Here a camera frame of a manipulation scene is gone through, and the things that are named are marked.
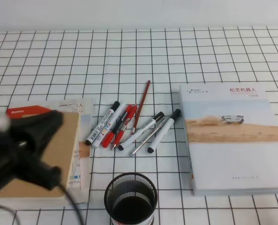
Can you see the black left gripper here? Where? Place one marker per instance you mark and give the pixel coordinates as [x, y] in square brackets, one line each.
[22, 144]

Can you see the grey translucent pen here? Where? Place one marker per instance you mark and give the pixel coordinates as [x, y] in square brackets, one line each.
[148, 137]

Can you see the red gel pen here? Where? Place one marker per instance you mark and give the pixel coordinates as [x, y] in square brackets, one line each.
[124, 126]

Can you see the black mesh pen holder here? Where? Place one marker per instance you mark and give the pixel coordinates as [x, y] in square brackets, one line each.
[131, 199]

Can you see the red and white booklet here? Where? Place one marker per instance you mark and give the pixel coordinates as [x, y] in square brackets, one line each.
[21, 112]

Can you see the brown kraft notebook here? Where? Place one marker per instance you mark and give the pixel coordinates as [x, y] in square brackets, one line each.
[36, 155]

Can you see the white marker beside paint marker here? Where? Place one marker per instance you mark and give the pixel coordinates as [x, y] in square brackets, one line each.
[108, 126]

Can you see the white brochure under notebook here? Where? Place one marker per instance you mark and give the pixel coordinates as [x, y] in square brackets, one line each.
[82, 150]

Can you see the red and black marker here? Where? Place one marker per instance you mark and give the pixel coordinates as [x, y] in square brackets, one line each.
[109, 136]

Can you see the paint marker black cap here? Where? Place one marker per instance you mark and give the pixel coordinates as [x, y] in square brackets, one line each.
[93, 135]

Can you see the dark red pencil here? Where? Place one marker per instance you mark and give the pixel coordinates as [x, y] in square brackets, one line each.
[140, 107]

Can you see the white marker black cap middle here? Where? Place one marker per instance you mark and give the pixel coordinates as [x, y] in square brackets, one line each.
[142, 130]

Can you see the white marker black cap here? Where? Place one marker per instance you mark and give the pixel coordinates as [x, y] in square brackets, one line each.
[164, 129]
[142, 130]

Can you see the white marker black cap right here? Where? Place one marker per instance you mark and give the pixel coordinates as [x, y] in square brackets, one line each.
[164, 129]

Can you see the white robot catalogue stack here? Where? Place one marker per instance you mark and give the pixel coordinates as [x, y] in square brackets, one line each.
[232, 136]

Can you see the black robot arm with cables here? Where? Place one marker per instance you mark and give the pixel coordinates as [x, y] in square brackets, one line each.
[36, 206]

